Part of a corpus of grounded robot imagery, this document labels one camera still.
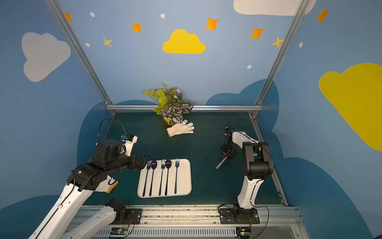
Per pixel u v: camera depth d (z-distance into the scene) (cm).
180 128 111
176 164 93
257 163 53
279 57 87
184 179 87
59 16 71
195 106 101
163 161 93
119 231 72
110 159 51
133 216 74
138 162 60
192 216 77
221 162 93
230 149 83
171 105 96
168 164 91
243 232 72
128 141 59
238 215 67
